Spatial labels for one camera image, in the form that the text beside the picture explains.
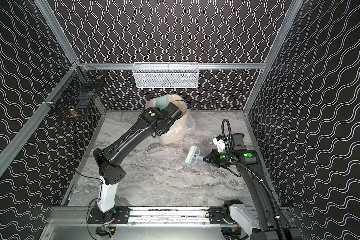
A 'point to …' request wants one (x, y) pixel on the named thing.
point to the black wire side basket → (74, 95)
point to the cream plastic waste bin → (176, 134)
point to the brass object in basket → (73, 112)
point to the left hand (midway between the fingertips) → (148, 111)
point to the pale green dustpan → (161, 102)
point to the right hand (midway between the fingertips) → (205, 159)
